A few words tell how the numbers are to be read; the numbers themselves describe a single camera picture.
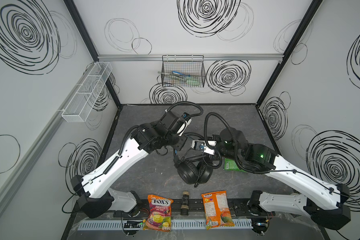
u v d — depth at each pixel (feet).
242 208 2.41
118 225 2.28
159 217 2.22
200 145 1.69
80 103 2.42
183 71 2.90
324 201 1.27
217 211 2.32
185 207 2.37
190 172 1.80
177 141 1.90
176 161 2.00
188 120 1.92
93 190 1.24
